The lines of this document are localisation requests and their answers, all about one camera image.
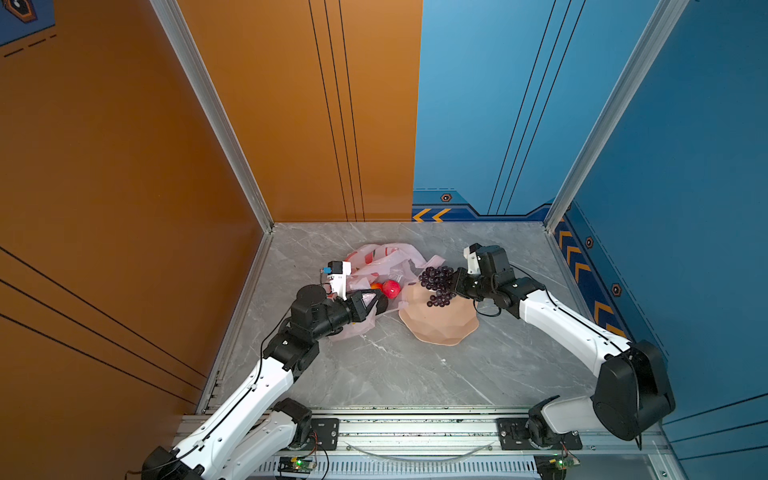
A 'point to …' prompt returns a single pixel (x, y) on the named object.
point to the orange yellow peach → (375, 286)
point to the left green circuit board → (296, 465)
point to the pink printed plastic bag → (382, 262)
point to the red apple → (391, 289)
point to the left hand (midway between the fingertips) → (382, 291)
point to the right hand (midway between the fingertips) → (441, 282)
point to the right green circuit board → (562, 464)
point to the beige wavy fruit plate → (444, 326)
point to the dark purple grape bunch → (439, 279)
